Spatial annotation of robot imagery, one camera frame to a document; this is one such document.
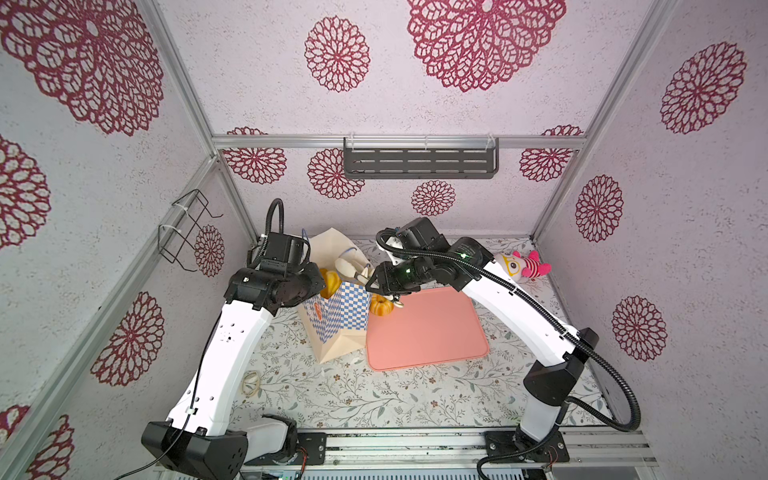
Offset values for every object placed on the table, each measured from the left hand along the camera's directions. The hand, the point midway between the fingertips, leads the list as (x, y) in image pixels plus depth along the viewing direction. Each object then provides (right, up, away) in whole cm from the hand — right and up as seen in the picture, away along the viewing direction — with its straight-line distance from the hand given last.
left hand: (318, 287), depth 73 cm
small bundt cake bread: (+15, -8, +27) cm, 32 cm away
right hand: (+13, +2, -6) cm, 14 cm away
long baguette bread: (+3, +1, +4) cm, 5 cm away
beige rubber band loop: (-19, -29, +10) cm, 36 cm away
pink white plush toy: (+62, +5, +29) cm, 69 cm away
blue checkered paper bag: (+4, -11, +8) cm, 14 cm away
